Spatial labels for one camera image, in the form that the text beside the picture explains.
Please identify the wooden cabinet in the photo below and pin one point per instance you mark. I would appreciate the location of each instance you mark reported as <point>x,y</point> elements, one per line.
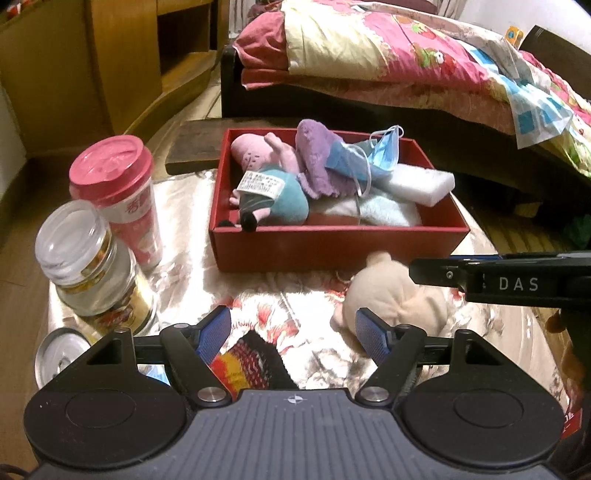
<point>69,69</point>

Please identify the pink lidded paper cup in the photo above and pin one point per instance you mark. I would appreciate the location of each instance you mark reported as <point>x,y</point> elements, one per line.
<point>115,184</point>

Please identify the bamboo floor mat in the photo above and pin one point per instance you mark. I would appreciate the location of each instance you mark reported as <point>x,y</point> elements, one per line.
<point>521,240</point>

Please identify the light blue towel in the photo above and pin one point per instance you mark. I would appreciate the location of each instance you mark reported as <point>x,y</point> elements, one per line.
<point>388,212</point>

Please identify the red cardboard box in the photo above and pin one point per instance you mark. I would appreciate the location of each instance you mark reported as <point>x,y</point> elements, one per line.
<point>323,244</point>

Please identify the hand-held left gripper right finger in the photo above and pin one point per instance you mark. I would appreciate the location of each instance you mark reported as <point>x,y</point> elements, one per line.
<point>374,337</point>

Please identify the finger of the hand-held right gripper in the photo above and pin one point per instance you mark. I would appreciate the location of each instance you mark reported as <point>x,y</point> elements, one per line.
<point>438,272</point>
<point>475,255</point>

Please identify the clear glass coffee jar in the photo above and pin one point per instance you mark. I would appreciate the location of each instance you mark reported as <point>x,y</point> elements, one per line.
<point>87,272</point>

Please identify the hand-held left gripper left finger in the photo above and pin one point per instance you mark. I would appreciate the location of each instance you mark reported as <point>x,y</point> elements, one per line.
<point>212,334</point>

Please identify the pink pig plush toy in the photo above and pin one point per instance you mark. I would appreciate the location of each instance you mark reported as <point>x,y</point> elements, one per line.
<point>272,203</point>

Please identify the blue face mask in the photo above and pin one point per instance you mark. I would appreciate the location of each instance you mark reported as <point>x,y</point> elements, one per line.
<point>383,154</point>

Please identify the purple fleece cloth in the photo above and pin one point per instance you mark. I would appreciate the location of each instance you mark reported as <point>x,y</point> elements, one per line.
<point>314,152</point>

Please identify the white tissue packet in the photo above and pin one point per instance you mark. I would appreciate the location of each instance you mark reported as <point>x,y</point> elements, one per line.
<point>420,184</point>

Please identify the beige bear plush toy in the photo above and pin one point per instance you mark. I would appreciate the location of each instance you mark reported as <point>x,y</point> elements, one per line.
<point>392,295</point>

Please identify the pink floral quilt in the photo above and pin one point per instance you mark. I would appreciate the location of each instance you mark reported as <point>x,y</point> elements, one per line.
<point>360,46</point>

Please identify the dark wooden bed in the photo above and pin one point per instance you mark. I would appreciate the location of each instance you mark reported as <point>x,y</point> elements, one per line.
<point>323,101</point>

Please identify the dark wooden board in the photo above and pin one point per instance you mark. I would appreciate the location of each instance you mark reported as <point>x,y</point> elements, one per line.
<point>194,145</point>

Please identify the shiny floral tablecloth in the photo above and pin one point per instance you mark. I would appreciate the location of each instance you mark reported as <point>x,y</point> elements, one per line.
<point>295,300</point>

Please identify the yellow drink can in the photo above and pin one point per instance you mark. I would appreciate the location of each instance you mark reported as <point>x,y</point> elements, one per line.
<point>57,357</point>

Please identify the small yellow box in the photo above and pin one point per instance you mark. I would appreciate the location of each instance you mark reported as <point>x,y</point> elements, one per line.
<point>512,37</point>

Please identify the black red yellow knitted cloth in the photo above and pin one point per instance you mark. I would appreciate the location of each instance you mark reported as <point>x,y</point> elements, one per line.
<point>254,364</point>

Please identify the blue white patterned sheet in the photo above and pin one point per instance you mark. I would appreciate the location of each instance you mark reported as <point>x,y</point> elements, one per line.
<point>535,101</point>

